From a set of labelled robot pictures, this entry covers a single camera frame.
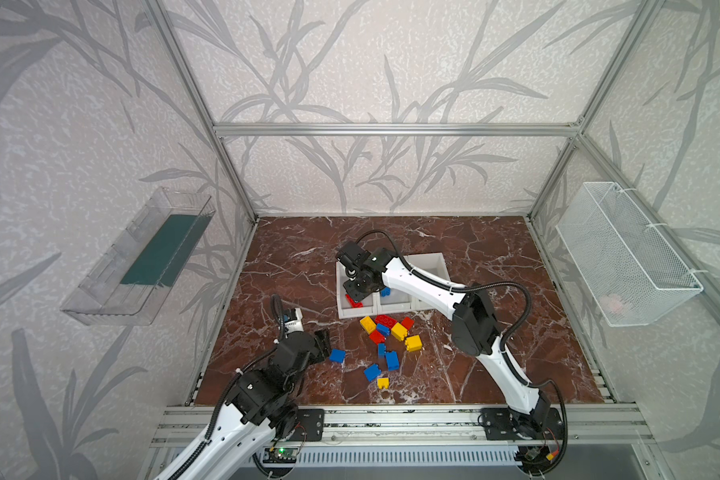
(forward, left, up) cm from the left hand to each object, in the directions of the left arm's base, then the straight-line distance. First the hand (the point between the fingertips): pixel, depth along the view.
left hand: (327, 326), depth 79 cm
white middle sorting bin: (+12, -19, -8) cm, 24 cm away
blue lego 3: (-9, -12, -11) cm, 18 cm away
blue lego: (-4, -2, -11) cm, 12 cm away
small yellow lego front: (-12, -15, -9) cm, 21 cm away
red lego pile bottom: (+1, -14, -9) cm, 16 cm away
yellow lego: (-1, -24, -9) cm, 26 cm away
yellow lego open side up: (+5, -11, -11) cm, 16 cm away
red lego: (+12, -6, -10) cm, 16 cm away
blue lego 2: (-6, -18, -9) cm, 21 cm away
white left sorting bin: (+10, -3, -10) cm, 14 cm away
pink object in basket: (+2, -71, +11) cm, 72 cm away
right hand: (+16, -7, -3) cm, 17 cm away
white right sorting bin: (+27, -32, -9) cm, 43 cm away
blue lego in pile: (+3, -15, -9) cm, 18 cm away
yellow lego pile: (+2, -20, -9) cm, 22 cm away
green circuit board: (-28, +9, -11) cm, 31 cm away
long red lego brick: (+6, -16, -9) cm, 19 cm away
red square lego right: (+5, -23, -10) cm, 25 cm away
